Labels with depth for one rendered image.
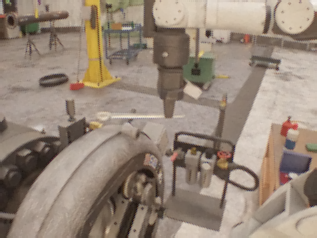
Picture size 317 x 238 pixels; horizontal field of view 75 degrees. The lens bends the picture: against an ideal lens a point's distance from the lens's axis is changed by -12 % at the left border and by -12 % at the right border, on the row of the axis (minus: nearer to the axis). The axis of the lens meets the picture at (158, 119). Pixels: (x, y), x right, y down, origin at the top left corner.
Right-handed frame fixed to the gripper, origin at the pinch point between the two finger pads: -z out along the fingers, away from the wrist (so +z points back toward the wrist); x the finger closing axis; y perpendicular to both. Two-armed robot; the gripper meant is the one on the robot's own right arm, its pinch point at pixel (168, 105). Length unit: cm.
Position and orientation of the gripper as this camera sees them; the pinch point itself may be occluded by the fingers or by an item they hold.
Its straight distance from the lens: 60.3
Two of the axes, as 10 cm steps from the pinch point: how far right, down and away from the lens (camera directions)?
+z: 0.3, -9.3, -3.8
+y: -10.0, 0.1, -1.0
